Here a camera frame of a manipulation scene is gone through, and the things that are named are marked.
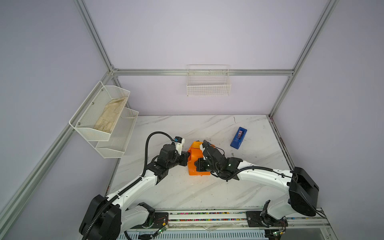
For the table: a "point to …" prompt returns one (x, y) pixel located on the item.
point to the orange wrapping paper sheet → (195, 152)
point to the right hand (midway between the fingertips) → (192, 163)
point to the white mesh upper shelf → (96, 118)
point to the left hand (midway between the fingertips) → (189, 154)
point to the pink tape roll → (240, 134)
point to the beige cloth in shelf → (110, 111)
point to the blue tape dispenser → (236, 142)
